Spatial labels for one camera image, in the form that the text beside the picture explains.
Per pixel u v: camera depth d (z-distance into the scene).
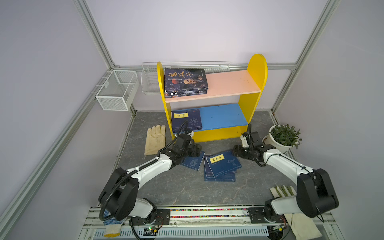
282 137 0.85
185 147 0.68
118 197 0.42
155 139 1.04
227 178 0.85
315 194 0.43
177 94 0.71
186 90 0.69
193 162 0.92
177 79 0.72
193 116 0.94
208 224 0.73
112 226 0.71
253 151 0.67
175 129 0.89
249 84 0.79
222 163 0.90
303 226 0.71
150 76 0.66
